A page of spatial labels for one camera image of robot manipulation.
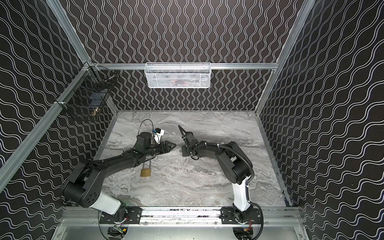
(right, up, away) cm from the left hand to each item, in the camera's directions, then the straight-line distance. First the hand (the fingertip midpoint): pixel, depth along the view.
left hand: (178, 147), depth 85 cm
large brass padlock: (-20, -15, +4) cm, 25 cm away
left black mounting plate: (-21, -33, -10) cm, 41 cm away
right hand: (+4, -5, +14) cm, 15 cm away
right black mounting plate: (+25, -33, -12) cm, 43 cm away
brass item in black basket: (-46, +20, -3) cm, 50 cm away
